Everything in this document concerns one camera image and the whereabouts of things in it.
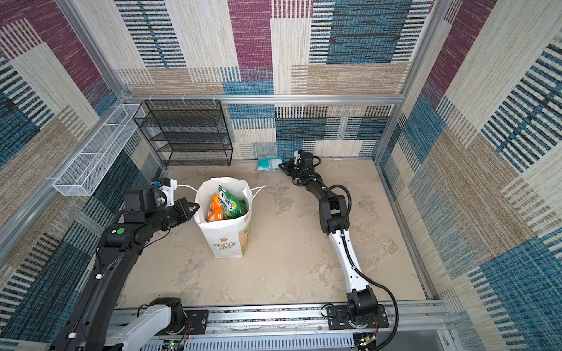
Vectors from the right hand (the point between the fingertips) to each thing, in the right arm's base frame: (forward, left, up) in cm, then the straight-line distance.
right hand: (281, 165), depth 115 cm
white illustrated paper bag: (-47, +19, +14) cm, 53 cm away
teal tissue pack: (0, +6, +1) cm, 6 cm away
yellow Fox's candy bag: (-37, +17, +17) cm, 44 cm away
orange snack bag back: (-39, +22, +18) cm, 48 cm away
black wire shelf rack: (+9, +47, +15) cm, 50 cm away
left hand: (-40, +26, +23) cm, 53 cm away
